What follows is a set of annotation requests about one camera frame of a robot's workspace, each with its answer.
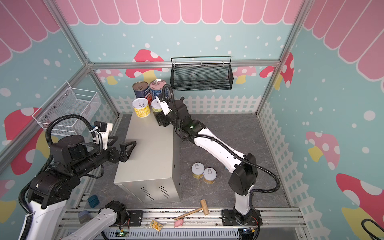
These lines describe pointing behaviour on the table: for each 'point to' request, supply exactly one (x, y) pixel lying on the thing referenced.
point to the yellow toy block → (156, 225)
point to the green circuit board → (121, 234)
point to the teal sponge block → (93, 201)
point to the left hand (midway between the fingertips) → (126, 144)
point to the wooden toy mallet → (204, 207)
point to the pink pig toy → (178, 223)
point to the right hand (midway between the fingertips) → (160, 108)
